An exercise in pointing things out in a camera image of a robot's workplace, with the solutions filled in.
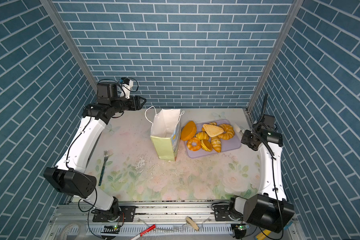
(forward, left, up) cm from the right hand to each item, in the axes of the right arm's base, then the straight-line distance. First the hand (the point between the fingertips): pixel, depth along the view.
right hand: (246, 137), depth 77 cm
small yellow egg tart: (+4, +20, -17) cm, 26 cm away
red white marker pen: (-43, +47, -20) cm, 67 cm away
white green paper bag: (+13, +48, -19) cm, 53 cm away
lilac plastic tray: (+11, 0, -23) cm, 26 cm away
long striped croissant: (+7, +13, -18) cm, 23 cm away
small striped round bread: (+12, +22, -17) cm, 30 cm away
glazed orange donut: (+9, +27, -19) cm, 34 cm away
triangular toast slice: (+15, +15, -16) cm, 27 cm away
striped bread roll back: (+25, +13, -19) cm, 34 cm away
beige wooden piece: (-37, +26, -21) cm, 50 cm away
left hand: (+9, +55, +15) cm, 57 cm away
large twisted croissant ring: (+17, +4, -18) cm, 25 cm away
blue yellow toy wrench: (-40, -6, -21) cm, 45 cm away
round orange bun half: (+13, +31, -15) cm, 37 cm away
